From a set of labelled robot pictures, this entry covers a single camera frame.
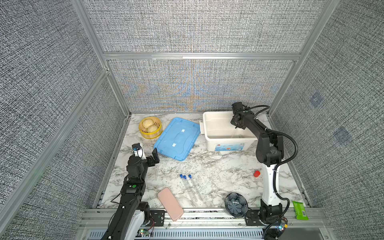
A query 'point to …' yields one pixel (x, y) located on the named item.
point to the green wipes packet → (300, 211)
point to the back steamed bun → (147, 122)
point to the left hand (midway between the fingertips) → (148, 150)
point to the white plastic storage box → (221, 135)
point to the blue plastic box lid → (177, 139)
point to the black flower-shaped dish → (236, 204)
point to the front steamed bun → (152, 128)
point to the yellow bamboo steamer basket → (154, 135)
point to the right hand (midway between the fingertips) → (238, 122)
